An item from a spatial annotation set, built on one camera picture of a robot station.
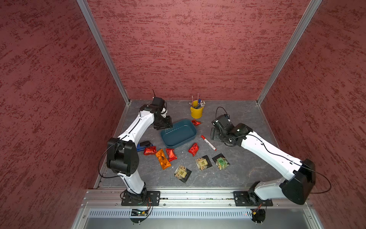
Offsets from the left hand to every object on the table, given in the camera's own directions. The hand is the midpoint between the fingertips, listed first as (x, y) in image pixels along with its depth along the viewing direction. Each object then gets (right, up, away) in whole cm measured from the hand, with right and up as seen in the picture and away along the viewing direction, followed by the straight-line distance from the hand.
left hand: (168, 129), depth 86 cm
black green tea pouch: (+33, -21, +1) cm, 39 cm away
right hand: (+30, -4, -6) cm, 31 cm away
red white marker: (+27, -10, +8) cm, 30 cm away
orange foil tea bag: (-2, -21, -2) cm, 21 cm away
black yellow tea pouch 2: (+21, -22, +1) cm, 30 cm away
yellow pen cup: (+19, +11, +17) cm, 28 cm away
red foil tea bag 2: (+2, -16, +1) cm, 16 cm away
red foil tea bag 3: (+16, -14, +3) cm, 21 cm away
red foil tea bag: (-12, -14, +1) cm, 18 cm away
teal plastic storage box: (+8, -3, +16) cm, 18 cm away
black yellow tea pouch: (+9, -26, -3) cm, 28 cm away
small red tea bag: (+18, +3, +15) cm, 24 cm away
